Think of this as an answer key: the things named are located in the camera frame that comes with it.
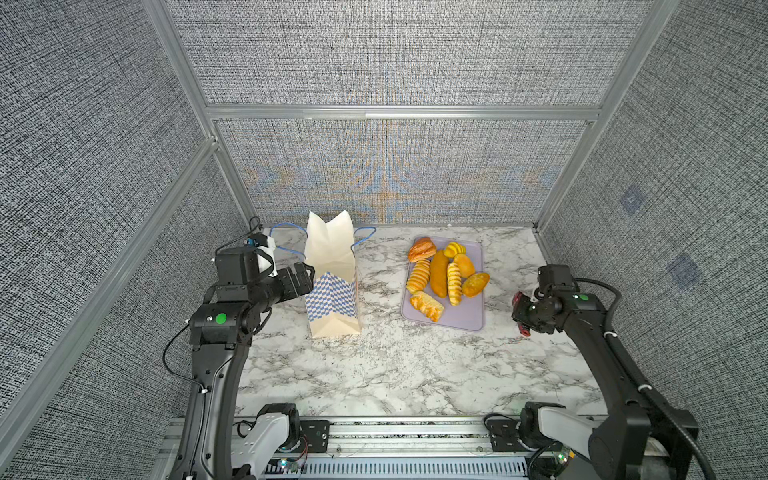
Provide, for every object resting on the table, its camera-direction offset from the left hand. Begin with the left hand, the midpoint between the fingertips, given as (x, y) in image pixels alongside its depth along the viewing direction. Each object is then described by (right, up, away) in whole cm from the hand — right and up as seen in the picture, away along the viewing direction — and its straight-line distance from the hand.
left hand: (302, 270), depth 68 cm
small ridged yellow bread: (+43, +5, +36) cm, 56 cm away
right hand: (+56, -11, +14) cm, 59 cm away
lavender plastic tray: (+46, -15, +28) cm, 56 cm away
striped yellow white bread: (+41, -6, +27) cm, 50 cm away
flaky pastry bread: (+32, -12, +24) cm, 42 cm away
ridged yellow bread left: (+31, -4, +32) cm, 45 cm away
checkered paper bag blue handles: (+1, +5, +28) cm, 29 cm away
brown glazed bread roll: (+32, +6, +38) cm, 51 cm away
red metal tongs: (+53, -15, +5) cm, 55 cm away
